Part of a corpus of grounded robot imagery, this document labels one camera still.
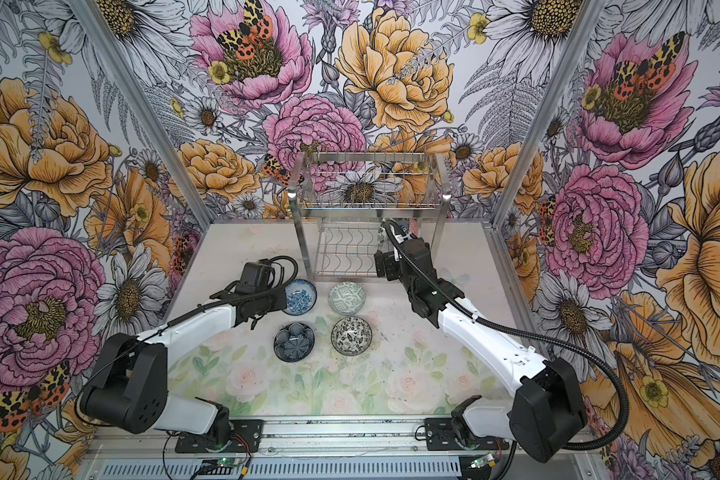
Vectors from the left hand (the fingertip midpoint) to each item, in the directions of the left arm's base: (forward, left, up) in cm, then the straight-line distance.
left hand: (281, 304), depth 91 cm
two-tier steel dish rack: (+44, -16, +3) cm, 47 cm away
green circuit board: (-38, +7, -6) cm, 39 cm away
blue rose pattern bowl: (+3, -5, -1) cm, 6 cm away
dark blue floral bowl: (-10, -4, -5) cm, 12 cm away
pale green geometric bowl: (+5, -19, -5) cm, 21 cm away
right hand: (+4, -34, +17) cm, 38 cm away
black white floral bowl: (-8, -21, -4) cm, 23 cm away
